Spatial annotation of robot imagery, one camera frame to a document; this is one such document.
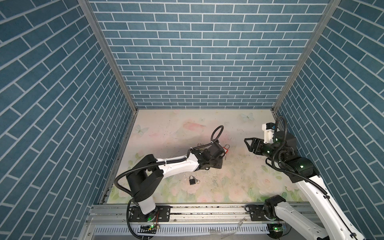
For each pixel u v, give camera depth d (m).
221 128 0.71
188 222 0.72
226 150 0.96
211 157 0.64
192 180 0.84
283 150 0.51
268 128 0.62
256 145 0.61
